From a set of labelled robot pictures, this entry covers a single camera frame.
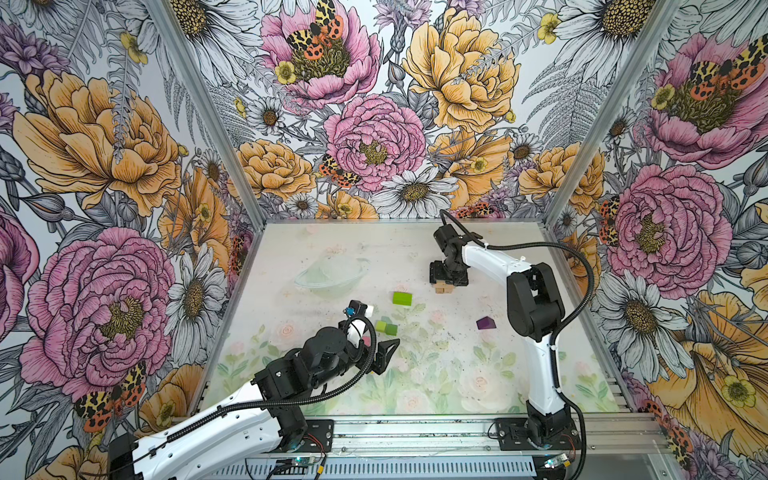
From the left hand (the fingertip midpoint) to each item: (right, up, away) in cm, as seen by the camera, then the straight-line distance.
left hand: (381, 341), depth 72 cm
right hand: (+20, +9, +27) cm, 35 cm away
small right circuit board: (+41, -28, -1) cm, 50 cm away
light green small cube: (-1, -2, +21) cm, 21 cm away
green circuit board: (-19, -28, -1) cm, 33 cm away
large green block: (+5, +6, +26) cm, 27 cm away
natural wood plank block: (+19, +9, +29) cm, 36 cm away
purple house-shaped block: (+31, 0, +19) cm, 37 cm away
